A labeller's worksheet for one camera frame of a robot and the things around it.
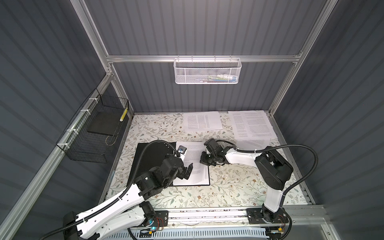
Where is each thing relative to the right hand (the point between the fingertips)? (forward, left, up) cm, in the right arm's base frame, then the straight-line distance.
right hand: (200, 162), depth 92 cm
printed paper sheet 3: (+32, -40, -3) cm, 52 cm away
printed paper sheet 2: (+36, -2, -1) cm, 36 cm away
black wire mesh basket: (+1, +53, +28) cm, 60 cm away
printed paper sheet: (+7, +3, -1) cm, 7 cm away
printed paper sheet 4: (+17, -37, -3) cm, 41 cm away
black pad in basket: (+8, +48, +29) cm, 57 cm away
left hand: (-7, +8, +18) cm, 21 cm away
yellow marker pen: (+16, +42, +27) cm, 53 cm away
